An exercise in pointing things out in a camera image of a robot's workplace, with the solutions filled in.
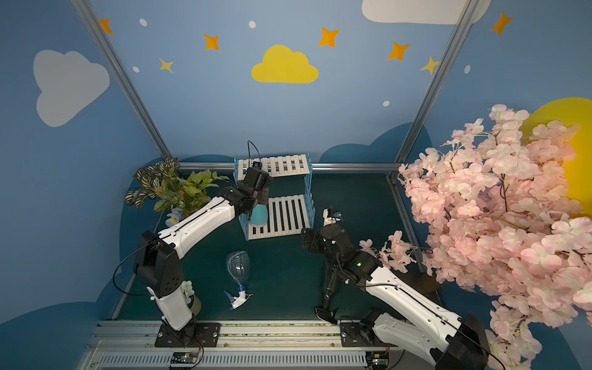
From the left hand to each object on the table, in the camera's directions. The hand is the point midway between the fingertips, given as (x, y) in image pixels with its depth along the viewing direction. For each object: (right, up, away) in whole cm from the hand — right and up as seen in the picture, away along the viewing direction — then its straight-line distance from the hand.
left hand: (259, 187), depth 88 cm
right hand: (+21, -15, -10) cm, 28 cm away
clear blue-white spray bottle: (-7, -29, -5) cm, 30 cm away
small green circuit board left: (-21, -55, -16) cm, 61 cm away
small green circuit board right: (+41, -56, -16) cm, 71 cm away
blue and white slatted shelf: (+10, -13, +16) cm, 23 cm away
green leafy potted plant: (-32, +2, -10) cm, 33 cm away
